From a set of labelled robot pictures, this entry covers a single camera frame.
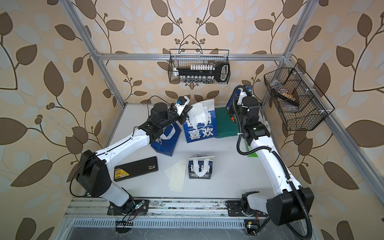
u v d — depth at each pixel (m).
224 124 1.09
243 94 0.61
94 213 0.74
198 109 0.77
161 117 0.61
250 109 0.50
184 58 0.91
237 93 0.71
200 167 0.74
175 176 0.86
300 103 0.74
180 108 0.65
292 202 0.38
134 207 0.73
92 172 0.43
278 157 0.44
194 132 0.85
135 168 0.88
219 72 0.84
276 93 0.74
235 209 0.74
